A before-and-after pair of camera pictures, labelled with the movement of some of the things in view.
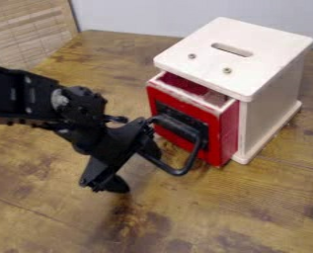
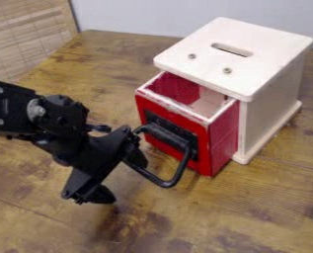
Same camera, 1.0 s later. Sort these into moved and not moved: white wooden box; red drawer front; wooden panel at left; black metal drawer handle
Moved: black metal drawer handle; red drawer front
Not moved: wooden panel at left; white wooden box
